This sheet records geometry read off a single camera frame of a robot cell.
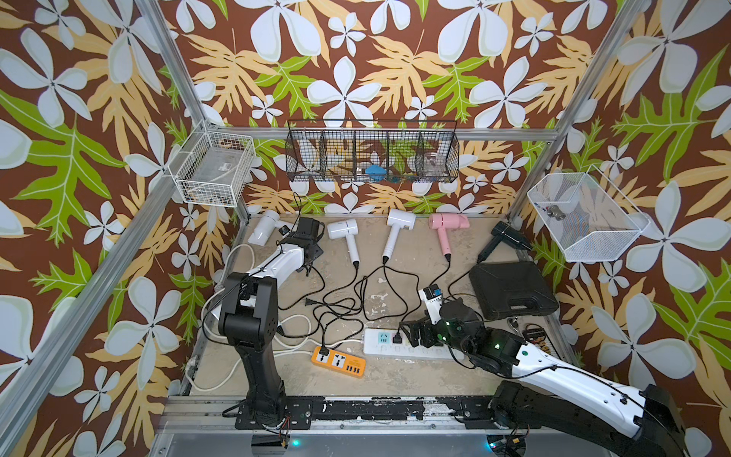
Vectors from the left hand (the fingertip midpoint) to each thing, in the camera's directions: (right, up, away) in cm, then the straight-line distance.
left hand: (310, 249), depth 99 cm
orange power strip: (+12, -32, -19) cm, 39 cm away
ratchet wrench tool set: (+73, -27, -11) cm, 79 cm away
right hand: (+32, -19, -22) cm, 43 cm away
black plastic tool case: (+70, -14, -6) cm, 71 cm away
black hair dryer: (+75, +6, +9) cm, 75 cm away
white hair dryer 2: (+32, +12, +12) cm, 37 cm away
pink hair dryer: (+51, +11, +12) cm, 53 cm away
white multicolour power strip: (+29, -28, -16) cm, 43 cm away
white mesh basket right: (+85, +10, -16) cm, 87 cm away
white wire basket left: (-26, +24, -15) cm, 39 cm away
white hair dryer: (+13, +8, +10) cm, 18 cm away
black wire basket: (+22, +34, -3) cm, 41 cm away
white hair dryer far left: (-20, +10, +12) cm, 26 cm away
